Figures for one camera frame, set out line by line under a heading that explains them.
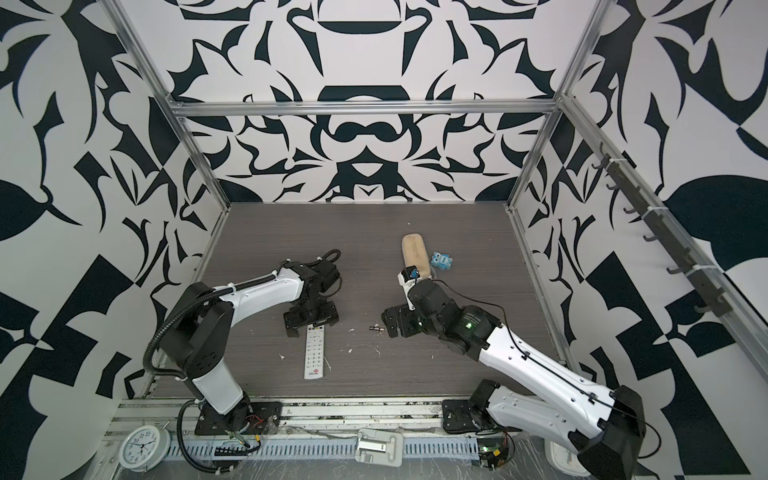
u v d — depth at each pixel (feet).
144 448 2.21
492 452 2.32
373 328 2.92
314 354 2.72
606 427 1.29
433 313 1.79
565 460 2.18
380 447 2.26
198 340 1.52
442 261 3.35
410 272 2.17
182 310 1.42
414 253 3.33
